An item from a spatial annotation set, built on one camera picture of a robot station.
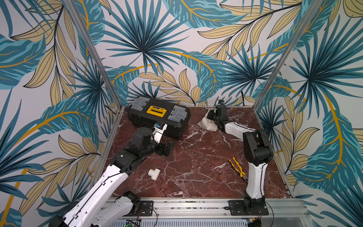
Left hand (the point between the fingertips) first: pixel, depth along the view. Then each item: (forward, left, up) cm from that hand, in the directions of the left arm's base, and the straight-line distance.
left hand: (166, 141), depth 71 cm
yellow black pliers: (-6, -44, -24) cm, 51 cm away
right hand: (+31, -19, -13) cm, 39 cm away
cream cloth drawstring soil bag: (+22, -25, -14) cm, 36 cm away
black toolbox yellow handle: (+26, +17, -8) cm, 32 cm away
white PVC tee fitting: (-9, +8, -23) cm, 26 cm away
